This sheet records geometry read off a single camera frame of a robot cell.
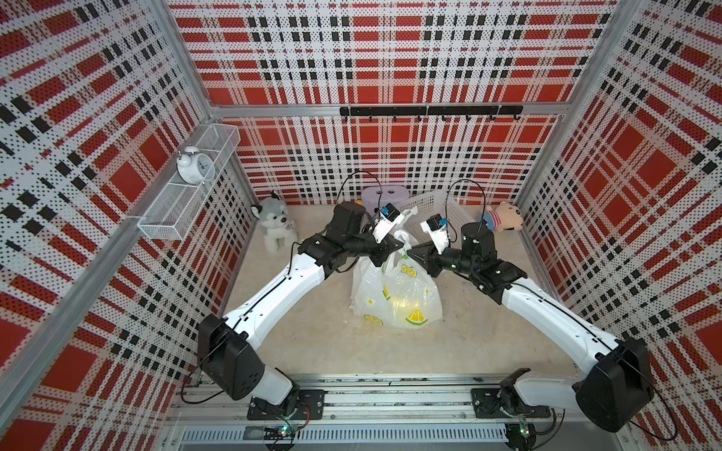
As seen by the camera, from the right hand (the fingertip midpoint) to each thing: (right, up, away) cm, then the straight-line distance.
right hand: (415, 250), depth 75 cm
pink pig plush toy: (+39, +11, +33) cm, 52 cm away
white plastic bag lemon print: (-4, -13, +10) cm, 17 cm away
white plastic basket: (+14, +17, +40) cm, 46 cm away
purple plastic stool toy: (-11, +19, +36) cm, 42 cm away
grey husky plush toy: (-46, +7, +24) cm, 52 cm away
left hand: (-3, +2, -1) cm, 4 cm away
